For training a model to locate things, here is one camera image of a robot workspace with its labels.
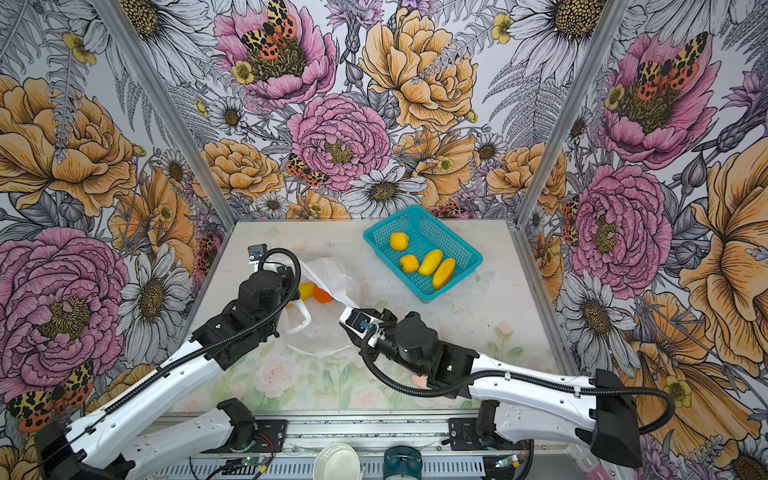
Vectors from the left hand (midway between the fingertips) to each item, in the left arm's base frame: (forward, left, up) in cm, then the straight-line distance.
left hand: (283, 275), depth 75 cm
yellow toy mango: (+20, -41, -21) cm, 50 cm away
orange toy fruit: (-4, -9, -3) cm, 11 cm away
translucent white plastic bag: (-14, -9, 0) cm, 17 cm away
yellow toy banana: (+15, -44, -21) cm, 51 cm away
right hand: (-13, -17, 0) cm, 22 cm away
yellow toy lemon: (+30, -30, -21) cm, 47 cm away
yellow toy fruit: (+18, -33, -20) cm, 42 cm away
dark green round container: (-37, -29, -16) cm, 49 cm away
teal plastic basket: (+35, -40, -23) cm, 58 cm away
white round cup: (-36, -13, -25) cm, 46 cm away
